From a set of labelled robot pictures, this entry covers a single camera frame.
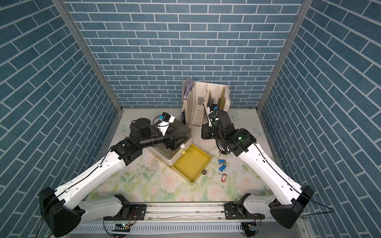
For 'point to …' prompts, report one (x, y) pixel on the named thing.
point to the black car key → (220, 151)
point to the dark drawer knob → (204, 172)
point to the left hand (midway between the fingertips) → (186, 134)
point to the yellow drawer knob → (183, 152)
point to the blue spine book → (183, 110)
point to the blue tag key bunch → (223, 162)
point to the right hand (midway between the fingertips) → (205, 127)
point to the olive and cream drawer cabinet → (176, 129)
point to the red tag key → (223, 177)
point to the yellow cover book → (225, 101)
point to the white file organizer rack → (197, 96)
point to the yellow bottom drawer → (190, 166)
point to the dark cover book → (208, 100)
